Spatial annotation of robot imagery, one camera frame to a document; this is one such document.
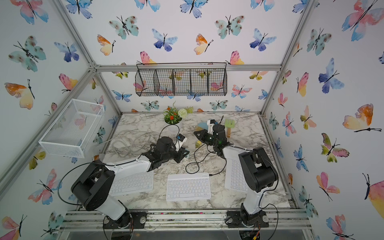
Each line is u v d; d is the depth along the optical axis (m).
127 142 1.04
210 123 0.86
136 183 0.85
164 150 0.70
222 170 0.91
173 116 0.98
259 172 0.50
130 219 0.72
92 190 0.44
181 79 0.98
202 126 1.17
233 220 0.73
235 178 0.87
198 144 0.98
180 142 0.77
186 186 0.84
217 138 0.74
